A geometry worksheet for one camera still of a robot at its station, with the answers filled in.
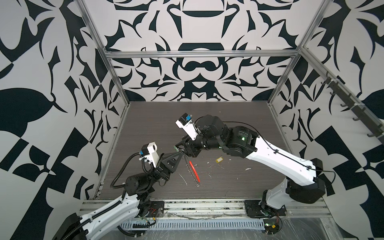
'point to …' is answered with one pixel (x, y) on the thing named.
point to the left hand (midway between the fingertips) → (181, 153)
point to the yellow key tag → (219, 159)
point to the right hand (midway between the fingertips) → (178, 144)
